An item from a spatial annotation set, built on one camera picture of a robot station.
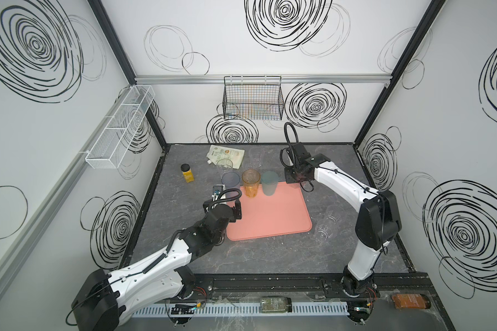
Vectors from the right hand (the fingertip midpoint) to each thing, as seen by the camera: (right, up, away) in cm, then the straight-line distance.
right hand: (288, 176), depth 90 cm
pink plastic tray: (0, -18, +7) cm, 19 cm away
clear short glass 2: (+15, -24, -4) cm, 28 cm away
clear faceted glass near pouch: (-31, +5, +16) cm, 35 cm away
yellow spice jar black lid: (-47, +1, +9) cm, 48 cm away
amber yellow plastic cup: (-17, -1, +6) cm, 17 cm away
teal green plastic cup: (-8, -2, +3) cm, 9 cm away
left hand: (-25, -8, -11) cm, 28 cm away
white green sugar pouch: (-30, +9, +22) cm, 39 cm away
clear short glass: (+20, -16, -1) cm, 26 cm away
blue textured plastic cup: (-26, -2, +7) cm, 27 cm away
